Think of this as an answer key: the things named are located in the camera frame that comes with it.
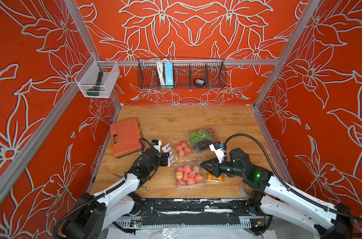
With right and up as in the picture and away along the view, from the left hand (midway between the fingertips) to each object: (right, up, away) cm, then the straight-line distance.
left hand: (169, 153), depth 85 cm
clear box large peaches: (+11, -11, -5) cm, 16 cm away
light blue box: (-1, +45, +6) cm, 46 cm away
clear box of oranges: (+23, -12, -5) cm, 26 cm away
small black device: (+19, +45, +11) cm, 50 cm away
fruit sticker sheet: (-2, +3, 0) cm, 3 cm away
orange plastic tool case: (-30, +8, +11) cm, 33 cm away
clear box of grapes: (+19, +7, +8) cm, 21 cm away
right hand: (+16, -1, -16) cm, 23 cm away
